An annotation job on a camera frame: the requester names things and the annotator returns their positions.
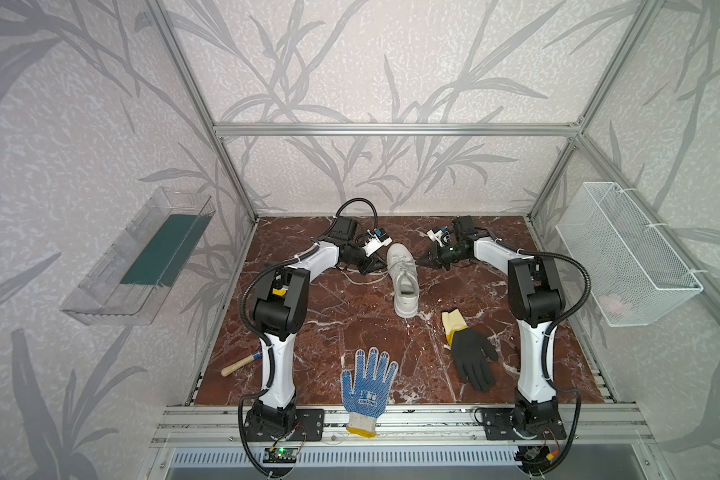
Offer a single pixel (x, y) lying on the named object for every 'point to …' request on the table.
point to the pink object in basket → (611, 304)
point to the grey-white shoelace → (390, 275)
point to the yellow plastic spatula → (281, 292)
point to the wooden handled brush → (229, 368)
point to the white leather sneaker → (403, 270)
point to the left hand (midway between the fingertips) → (385, 252)
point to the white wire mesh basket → (630, 268)
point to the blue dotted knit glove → (367, 401)
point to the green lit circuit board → (280, 455)
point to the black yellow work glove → (470, 350)
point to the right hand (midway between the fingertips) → (419, 253)
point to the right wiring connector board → (536, 455)
